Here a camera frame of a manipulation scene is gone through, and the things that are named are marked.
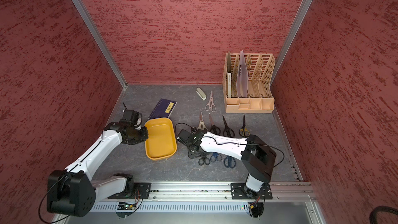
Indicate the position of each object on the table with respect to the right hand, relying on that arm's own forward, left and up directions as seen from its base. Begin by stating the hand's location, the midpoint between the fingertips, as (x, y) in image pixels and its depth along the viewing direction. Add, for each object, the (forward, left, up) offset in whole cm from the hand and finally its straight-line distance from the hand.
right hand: (198, 155), depth 82 cm
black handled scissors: (+18, -10, -4) cm, 22 cm away
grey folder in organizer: (+53, -33, +2) cm, 63 cm away
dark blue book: (+34, +25, -3) cm, 42 cm away
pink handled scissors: (+37, -9, -3) cm, 38 cm away
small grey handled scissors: (-1, -3, -4) cm, 5 cm away
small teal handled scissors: (-2, -18, -4) cm, 18 cm away
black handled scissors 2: (+16, -19, -5) cm, 26 cm away
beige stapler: (+46, -2, -1) cm, 46 cm away
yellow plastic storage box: (+9, +22, -2) cm, 24 cm away
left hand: (+8, +28, +5) cm, 30 cm away
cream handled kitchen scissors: (+20, -3, -3) cm, 21 cm away
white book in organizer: (+38, -19, +24) cm, 49 cm away
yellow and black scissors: (+16, -29, -4) cm, 33 cm away
